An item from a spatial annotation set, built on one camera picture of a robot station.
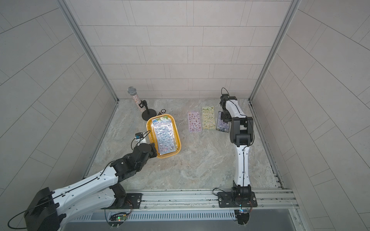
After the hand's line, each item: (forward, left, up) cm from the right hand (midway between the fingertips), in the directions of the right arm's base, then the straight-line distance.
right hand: (229, 120), depth 104 cm
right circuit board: (-55, +6, -1) cm, 56 cm away
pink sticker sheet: (0, +26, +1) cm, 26 cm away
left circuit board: (-54, +64, +4) cm, 84 cm away
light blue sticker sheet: (-17, +44, +13) cm, 49 cm away
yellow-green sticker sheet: (-1, +15, +1) cm, 16 cm away
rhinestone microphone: (+2, +60, +32) cm, 68 cm away
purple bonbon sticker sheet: (-5, +7, +1) cm, 9 cm away
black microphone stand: (+8, +59, +5) cm, 60 cm away
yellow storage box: (-16, +51, +14) cm, 56 cm away
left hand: (-21, +47, +10) cm, 53 cm away
